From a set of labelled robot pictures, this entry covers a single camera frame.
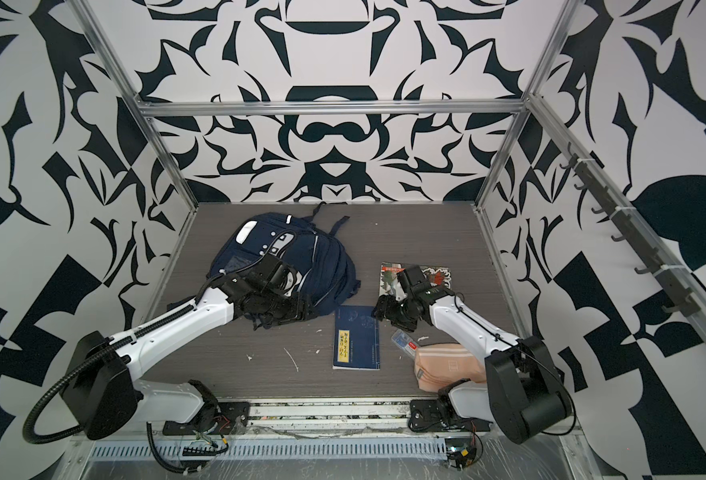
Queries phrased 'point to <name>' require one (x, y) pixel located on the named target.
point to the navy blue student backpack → (319, 262)
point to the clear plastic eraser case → (404, 342)
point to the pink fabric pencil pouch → (440, 365)
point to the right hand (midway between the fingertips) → (382, 314)
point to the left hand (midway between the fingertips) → (311, 310)
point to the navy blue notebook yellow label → (356, 338)
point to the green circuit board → (461, 458)
